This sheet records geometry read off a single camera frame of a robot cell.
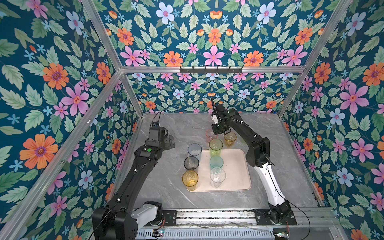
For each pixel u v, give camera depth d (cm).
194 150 91
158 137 59
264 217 73
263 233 70
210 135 94
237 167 91
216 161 91
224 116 74
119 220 37
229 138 103
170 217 73
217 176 94
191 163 86
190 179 84
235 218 75
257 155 62
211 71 92
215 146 94
